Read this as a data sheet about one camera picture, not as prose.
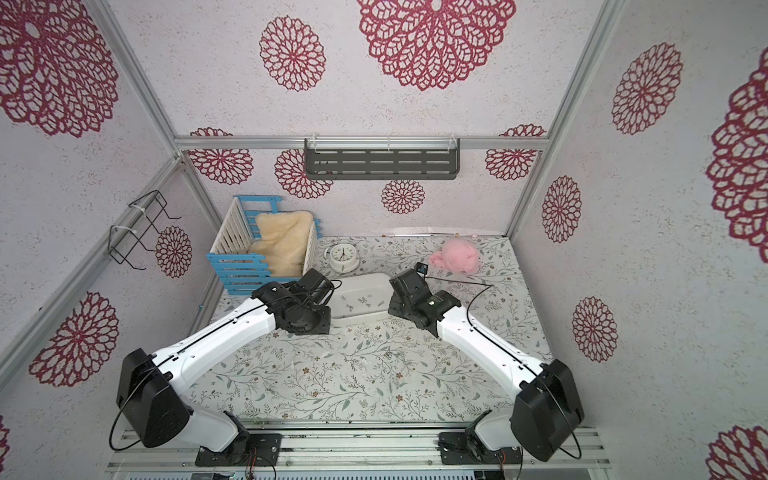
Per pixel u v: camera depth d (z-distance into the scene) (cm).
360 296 103
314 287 63
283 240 109
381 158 93
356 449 75
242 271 110
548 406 40
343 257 109
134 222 76
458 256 106
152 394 40
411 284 61
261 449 73
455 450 73
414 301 60
